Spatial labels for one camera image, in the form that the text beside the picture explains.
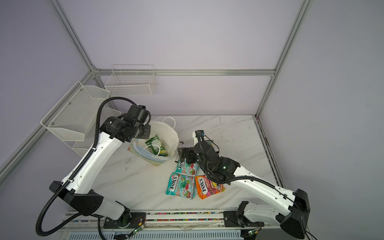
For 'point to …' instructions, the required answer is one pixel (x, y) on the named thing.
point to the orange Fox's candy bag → (206, 187)
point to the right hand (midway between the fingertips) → (184, 148)
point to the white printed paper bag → (163, 142)
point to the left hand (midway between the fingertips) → (141, 131)
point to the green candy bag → (156, 146)
